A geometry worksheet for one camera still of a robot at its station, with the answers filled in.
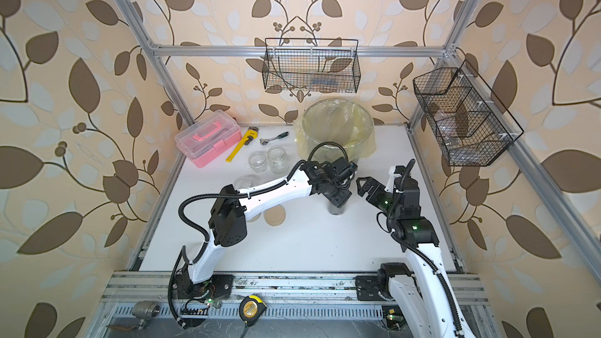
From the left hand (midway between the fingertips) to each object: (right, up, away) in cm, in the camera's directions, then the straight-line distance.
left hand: (338, 190), depth 84 cm
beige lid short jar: (-34, +9, +21) cm, 41 cm away
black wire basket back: (-10, +50, +13) cm, 52 cm away
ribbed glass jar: (-39, +1, +16) cm, 42 cm away
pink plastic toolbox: (-55, +20, +19) cm, 61 cm away
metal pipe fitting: (-59, -32, -16) cm, 69 cm away
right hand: (+8, +3, -6) cm, 11 cm away
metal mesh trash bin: (0, +24, +16) cm, 29 cm away
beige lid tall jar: (-24, +10, +14) cm, 30 cm away
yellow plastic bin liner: (+11, +14, +3) cm, 18 cm away
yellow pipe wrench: (-40, +22, +32) cm, 56 cm away
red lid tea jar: (0, -10, +8) cm, 12 cm away
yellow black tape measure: (-28, -32, -15) cm, 45 cm away
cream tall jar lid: (-23, -1, -30) cm, 38 cm away
